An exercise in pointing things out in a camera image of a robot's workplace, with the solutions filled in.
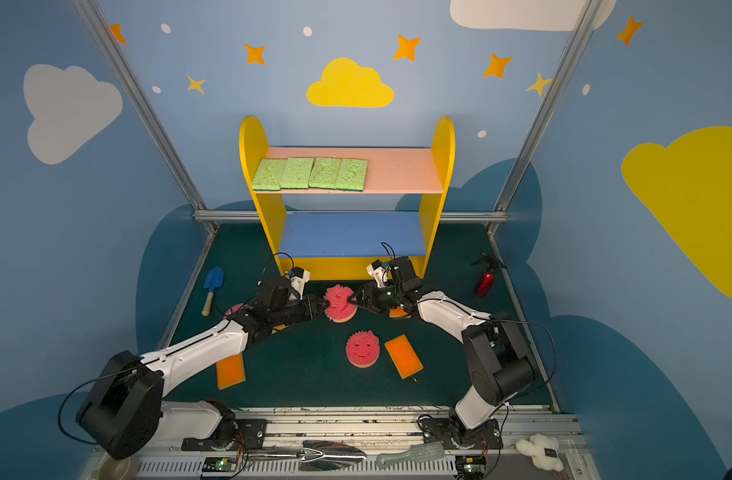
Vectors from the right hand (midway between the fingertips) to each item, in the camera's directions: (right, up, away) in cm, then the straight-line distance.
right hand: (354, 299), depth 85 cm
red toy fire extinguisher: (+44, +3, +13) cm, 46 cm away
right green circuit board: (+29, -39, -13) cm, 51 cm away
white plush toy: (+46, -34, -15) cm, 59 cm away
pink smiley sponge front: (+3, -15, +1) cm, 15 cm away
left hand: (-7, 0, -1) cm, 7 cm away
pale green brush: (+18, -35, -13) cm, 42 cm away
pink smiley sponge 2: (-4, -2, -3) cm, 5 cm away
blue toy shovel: (-51, +4, +19) cm, 55 cm away
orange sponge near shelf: (+12, -3, -6) cm, 14 cm away
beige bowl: (-56, -37, -16) cm, 69 cm away
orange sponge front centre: (+15, -17, +3) cm, 23 cm away
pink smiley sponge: (-41, -5, +14) cm, 44 cm away
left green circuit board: (-32, -38, -14) cm, 52 cm away
